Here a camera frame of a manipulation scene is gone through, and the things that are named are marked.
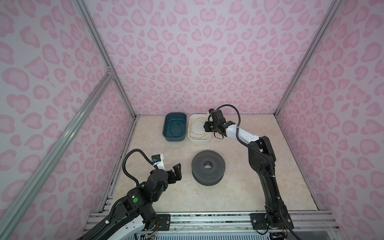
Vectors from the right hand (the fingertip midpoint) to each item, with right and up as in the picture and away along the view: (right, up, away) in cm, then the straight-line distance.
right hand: (205, 124), depth 101 cm
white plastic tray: (-6, -5, +11) cm, 13 cm away
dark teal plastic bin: (-26, +5, +13) cm, 30 cm away
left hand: (-17, -20, -27) cm, 38 cm away
